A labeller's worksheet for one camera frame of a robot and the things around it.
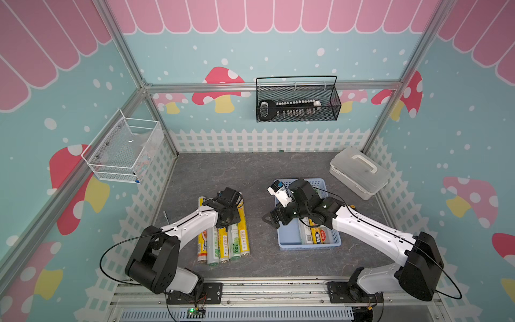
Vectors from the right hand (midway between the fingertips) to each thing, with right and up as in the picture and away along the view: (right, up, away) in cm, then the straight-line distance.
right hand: (270, 212), depth 77 cm
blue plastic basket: (+9, -13, +12) cm, 20 cm away
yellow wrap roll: (-28, -17, +4) cm, 33 cm away
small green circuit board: (-29, -36, -4) cm, 46 cm away
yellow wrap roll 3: (-11, -11, +10) cm, 19 cm away
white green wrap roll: (-15, -14, +6) cm, 21 cm away
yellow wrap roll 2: (-19, -15, +6) cm, 26 cm away
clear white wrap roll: (+15, -10, +9) cm, 20 cm away
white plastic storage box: (+45, +16, +21) cm, 52 cm away
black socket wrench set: (0, +43, +13) cm, 45 cm away
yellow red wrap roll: (+21, -12, +8) cm, 25 cm away
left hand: (-17, -7, +13) cm, 22 cm away
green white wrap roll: (-24, -15, +5) cm, 28 cm away
